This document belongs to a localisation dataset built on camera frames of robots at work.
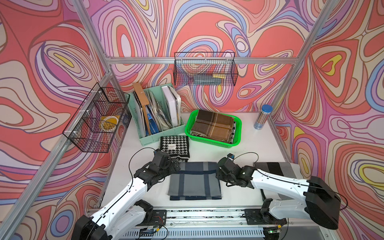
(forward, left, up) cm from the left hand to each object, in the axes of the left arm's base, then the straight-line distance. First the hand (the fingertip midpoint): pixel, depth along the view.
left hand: (175, 166), depth 82 cm
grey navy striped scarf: (-6, -11, -6) cm, 14 cm away
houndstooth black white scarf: (+16, +1, -5) cm, 16 cm away
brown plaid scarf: (+31, -24, 0) cm, 39 cm away
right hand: (-4, -23, -5) cm, 24 cm away
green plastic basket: (+19, -19, -2) cm, 27 cm away
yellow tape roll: (+11, +31, +24) cm, 41 cm away
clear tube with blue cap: (+34, -57, +11) cm, 67 cm away
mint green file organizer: (+30, +14, +13) cm, 36 cm away
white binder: (+31, +11, +2) cm, 33 cm away
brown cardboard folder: (+31, +19, +24) cm, 43 cm away
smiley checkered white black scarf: (+26, -37, -3) cm, 46 cm away
